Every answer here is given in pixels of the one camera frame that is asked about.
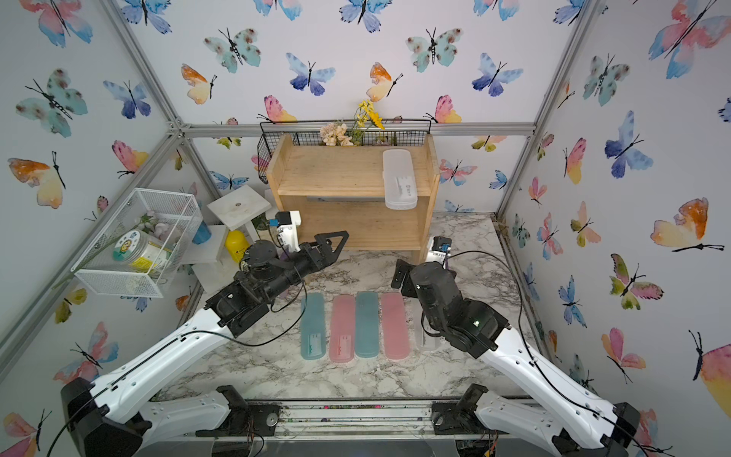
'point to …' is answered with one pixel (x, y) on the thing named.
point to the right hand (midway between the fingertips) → (414, 263)
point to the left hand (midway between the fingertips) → (340, 238)
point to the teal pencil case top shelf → (313, 327)
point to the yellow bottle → (236, 243)
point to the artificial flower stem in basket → (166, 232)
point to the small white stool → (239, 208)
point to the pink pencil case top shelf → (342, 336)
